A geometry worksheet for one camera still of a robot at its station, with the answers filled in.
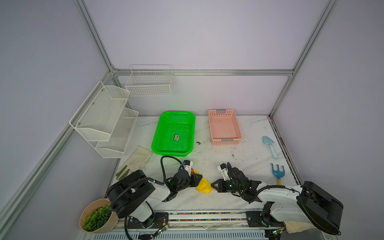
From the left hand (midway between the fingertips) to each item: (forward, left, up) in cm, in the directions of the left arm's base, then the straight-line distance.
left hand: (201, 178), depth 86 cm
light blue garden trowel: (+27, -48, 0) cm, 55 cm away
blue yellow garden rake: (+3, -47, 0) cm, 47 cm away
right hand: (-6, -5, +2) cm, 8 cm away
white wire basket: (+52, +34, +31) cm, 70 cm away
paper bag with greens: (-22, +46, +10) cm, 52 cm away
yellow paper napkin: (-5, -1, +1) cm, 5 cm away
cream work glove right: (-24, -45, 0) cm, 51 cm away
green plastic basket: (+33, +20, -1) cm, 39 cm away
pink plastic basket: (+42, -19, -3) cm, 46 cm away
